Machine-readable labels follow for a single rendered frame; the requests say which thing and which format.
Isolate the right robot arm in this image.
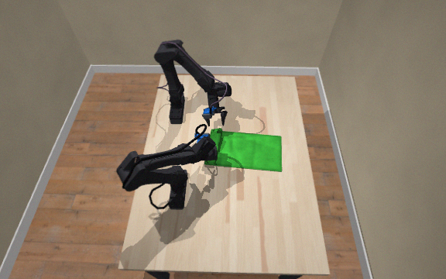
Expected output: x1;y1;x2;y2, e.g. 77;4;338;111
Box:
116;133;216;208

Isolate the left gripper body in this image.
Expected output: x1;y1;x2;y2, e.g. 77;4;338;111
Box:
203;97;226;114

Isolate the green towel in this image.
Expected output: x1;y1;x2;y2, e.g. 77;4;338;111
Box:
204;128;282;172

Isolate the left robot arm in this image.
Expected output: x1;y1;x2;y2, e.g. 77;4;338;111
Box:
154;40;226;119

